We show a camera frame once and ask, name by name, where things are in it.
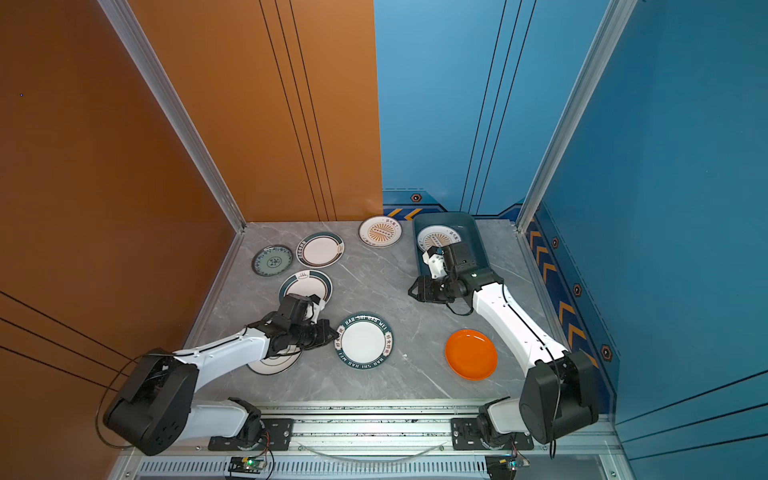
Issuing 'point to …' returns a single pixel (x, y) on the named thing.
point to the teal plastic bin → (466, 225)
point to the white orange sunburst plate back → (380, 231)
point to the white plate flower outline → (277, 363)
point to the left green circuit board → (246, 464)
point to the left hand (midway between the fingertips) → (339, 332)
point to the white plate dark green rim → (319, 250)
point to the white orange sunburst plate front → (436, 236)
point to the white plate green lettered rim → (365, 340)
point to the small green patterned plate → (272, 260)
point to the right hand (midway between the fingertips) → (413, 292)
